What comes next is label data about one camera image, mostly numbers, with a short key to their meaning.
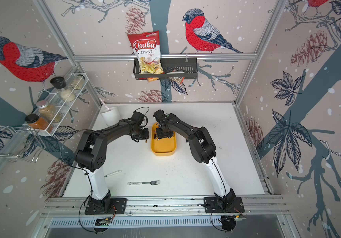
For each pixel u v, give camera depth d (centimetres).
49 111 65
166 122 71
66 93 76
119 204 73
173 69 107
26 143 66
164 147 93
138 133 83
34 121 59
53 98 75
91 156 51
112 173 83
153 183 81
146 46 81
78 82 86
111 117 101
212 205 73
